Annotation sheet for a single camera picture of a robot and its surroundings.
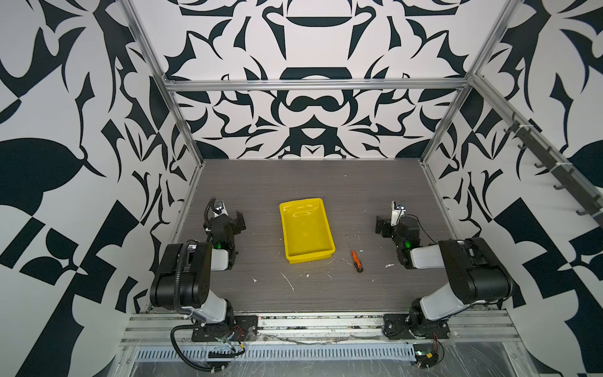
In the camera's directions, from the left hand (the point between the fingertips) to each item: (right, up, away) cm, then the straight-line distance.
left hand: (221, 212), depth 93 cm
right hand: (+67, 0, +2) cm, 67 cm away
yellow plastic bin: (+33, -7, 0) cm, 34 cm away
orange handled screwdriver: (+51, -17, -6) cm, 55 cm away
